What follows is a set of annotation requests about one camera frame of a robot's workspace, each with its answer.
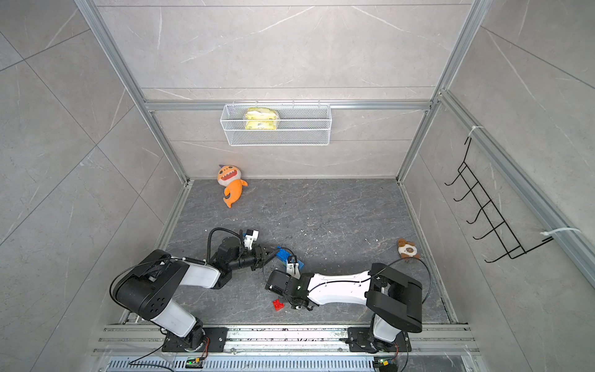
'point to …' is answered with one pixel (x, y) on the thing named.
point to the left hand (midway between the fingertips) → (280, 250)
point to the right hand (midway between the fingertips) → (286, 291)
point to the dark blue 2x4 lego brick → (283, 254)
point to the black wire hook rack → (510, 246)
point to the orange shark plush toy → (229, 177)
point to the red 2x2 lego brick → (277, 305)
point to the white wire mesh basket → (299, 125)
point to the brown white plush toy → (407, 249)
